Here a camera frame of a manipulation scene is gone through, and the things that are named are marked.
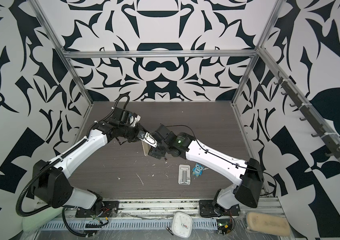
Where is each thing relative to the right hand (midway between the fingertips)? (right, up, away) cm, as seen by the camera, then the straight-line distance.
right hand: (155, 140), depth 74 cm
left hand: (-2, +4, +4) cm, 6 cm away
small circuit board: (+33, -40, -3) cm, 52 cm away
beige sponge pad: (+51, -36, -7) cm, 63 cm away
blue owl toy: (+23, -18, +11) cm, 31 cm away
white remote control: (-4, -3, 0) cm, 5 cm away
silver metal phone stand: (+15, -21, +9) cm, 28 cm away
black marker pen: (+7, -39, -6) cm, 41 cm away
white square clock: (+13, -36, -7) cm, 39 cm away
